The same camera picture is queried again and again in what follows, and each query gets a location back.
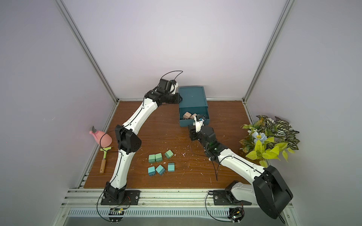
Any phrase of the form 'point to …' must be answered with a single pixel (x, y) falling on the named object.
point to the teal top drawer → (199, 110)
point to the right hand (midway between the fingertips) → (192, 122)
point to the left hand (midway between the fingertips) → (184, 98)
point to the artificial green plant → (269, 138)
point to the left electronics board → (116, 214)
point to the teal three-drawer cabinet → (194, 100)
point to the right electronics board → (236, 214)
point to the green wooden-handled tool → (103, 161)
